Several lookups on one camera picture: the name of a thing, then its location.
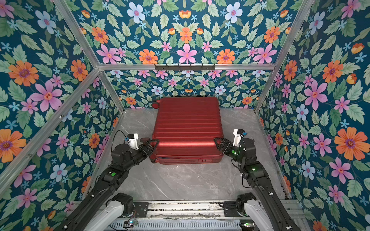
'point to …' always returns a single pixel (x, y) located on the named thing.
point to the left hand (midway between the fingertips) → (158, 142)
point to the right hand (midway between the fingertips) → (218, 141)
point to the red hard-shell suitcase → (186, 128)
